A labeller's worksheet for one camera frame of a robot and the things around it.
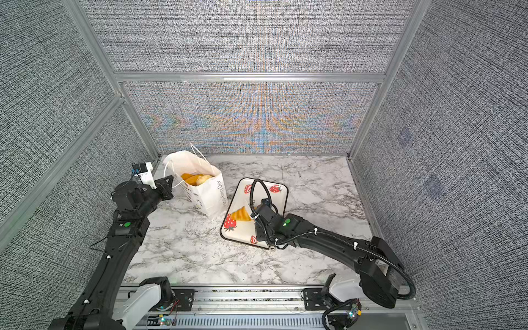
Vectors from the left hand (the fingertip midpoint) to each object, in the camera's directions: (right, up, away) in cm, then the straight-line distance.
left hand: (175, 174), depth 75 cm
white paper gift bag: (+11, -9, +6) cm, 16 cm away
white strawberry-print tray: (+27, -7, +8) cm, 29 cm away
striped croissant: (0, -2, +19) cm, 19 cm away
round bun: (+7, -2, +10) cm, 12 cm away
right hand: (+31, -20, +5) cm, 37 cm away
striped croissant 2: (+22, -18, +17) cm, 33 cm away
